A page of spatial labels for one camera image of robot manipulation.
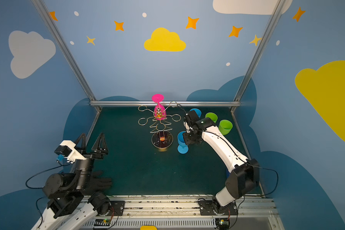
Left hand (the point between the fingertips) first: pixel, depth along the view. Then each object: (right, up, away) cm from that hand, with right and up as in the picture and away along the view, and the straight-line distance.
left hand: (91, 134), depth 57 cm
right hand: (+43, -5, +26) cm, 50 cm away
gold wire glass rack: (+25, -7, +45) cm, 51 cm away
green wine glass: (+60, +9, +39) cm, 72 cm away
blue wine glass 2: (+50, +13, +45) cm, 69 cm away
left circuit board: (-4, -47, +16) cm, 50 cm away
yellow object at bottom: (+20, -47, +12) cm, 53 cm away
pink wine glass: (+25, +11, +22) cm, 35 cm away
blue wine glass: (+39, -13, +42) cm, 59 cm away
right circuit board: (+59, -48, +17) cm, 78 cm away
